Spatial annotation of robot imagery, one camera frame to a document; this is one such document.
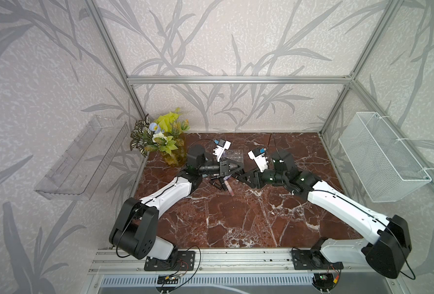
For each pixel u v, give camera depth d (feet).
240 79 3.15
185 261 2.39
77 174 2.10
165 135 2.90
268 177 2.10
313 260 2.15
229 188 3.07
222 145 2.31
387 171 1.94
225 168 2.27
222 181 3.16
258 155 2.15
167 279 2.31
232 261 2.47
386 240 1.27
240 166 2.37
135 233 1.40
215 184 3.15
